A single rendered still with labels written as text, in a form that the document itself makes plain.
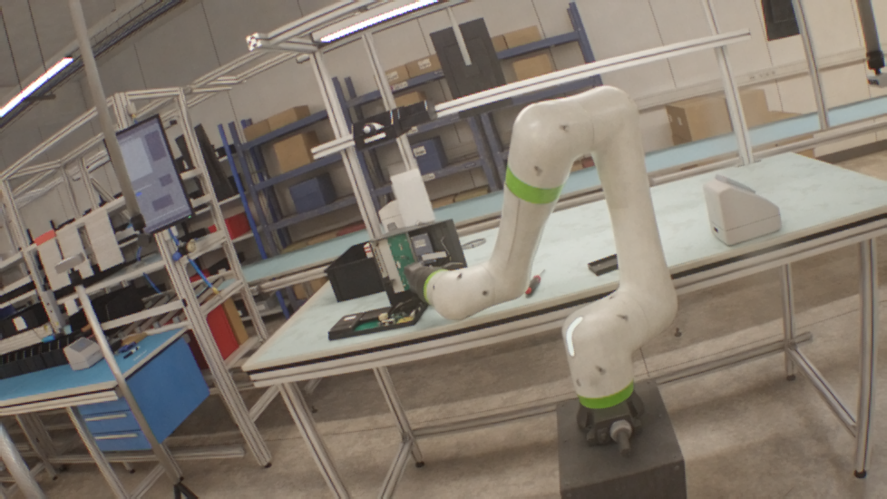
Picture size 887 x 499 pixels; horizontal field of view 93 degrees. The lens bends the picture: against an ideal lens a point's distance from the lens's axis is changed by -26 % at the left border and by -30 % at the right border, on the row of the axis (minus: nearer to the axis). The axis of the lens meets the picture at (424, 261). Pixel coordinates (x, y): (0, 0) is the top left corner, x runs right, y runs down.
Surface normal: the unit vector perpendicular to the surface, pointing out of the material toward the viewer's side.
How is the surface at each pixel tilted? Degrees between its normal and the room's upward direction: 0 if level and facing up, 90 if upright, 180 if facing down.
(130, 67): 90
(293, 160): 90
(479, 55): 98
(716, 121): 90
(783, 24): 98
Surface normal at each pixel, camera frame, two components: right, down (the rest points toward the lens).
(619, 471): -0.31, -0.92
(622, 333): 0.41, 0.04
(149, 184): 0.26, 0.34
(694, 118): -0.20, 0.30
